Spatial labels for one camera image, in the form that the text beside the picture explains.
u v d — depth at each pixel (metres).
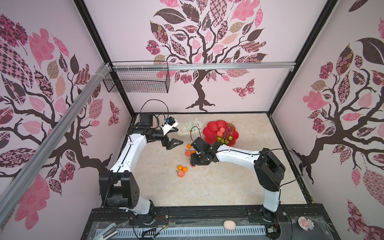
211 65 0.93
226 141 1.00
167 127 0.68
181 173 0.85
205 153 0.66
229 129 1.03
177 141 0.71
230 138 1.01
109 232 0.68
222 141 1.00
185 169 0.88
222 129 1.06
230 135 1.03
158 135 0.69
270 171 0.48
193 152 0.77
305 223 0.68
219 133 1.03
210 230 0.64
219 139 1.01
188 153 0.93
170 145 0.70
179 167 0.90
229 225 0.70
